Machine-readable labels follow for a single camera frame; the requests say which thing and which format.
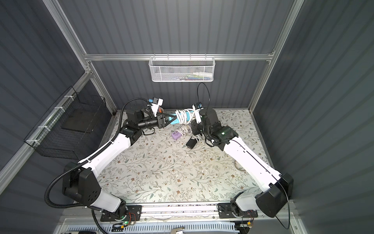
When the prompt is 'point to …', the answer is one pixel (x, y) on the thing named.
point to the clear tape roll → (238, 166)
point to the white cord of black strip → (198, 137)
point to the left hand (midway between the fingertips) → (178, 119)
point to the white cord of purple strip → (185, 130)
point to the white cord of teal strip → (178, 111)
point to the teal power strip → (184, 117)
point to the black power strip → (191, 143)
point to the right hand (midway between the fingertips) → (195, 120)
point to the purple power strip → (176, 135)
